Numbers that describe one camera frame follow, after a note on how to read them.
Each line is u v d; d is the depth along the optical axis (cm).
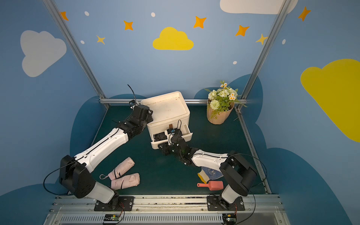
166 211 73
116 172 82
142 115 62
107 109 123
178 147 66
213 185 79
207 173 86
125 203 74
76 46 84
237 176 45
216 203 73
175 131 75
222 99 89
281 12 71
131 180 78
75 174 41
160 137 86
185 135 89
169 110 86
